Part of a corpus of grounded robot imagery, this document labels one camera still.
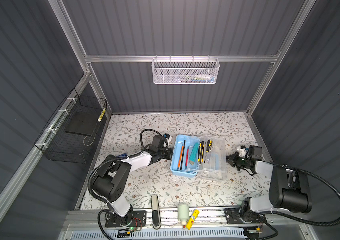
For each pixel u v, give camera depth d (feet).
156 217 2.31
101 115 2.68
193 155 2.85
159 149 2.42
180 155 3.17
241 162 2.67
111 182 1.50
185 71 4.04
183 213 2.28
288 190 1.47
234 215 2.42
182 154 3.17
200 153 2.91
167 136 2.79
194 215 2.40
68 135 2.37
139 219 2.37
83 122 2.53
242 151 2.84
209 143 2.85
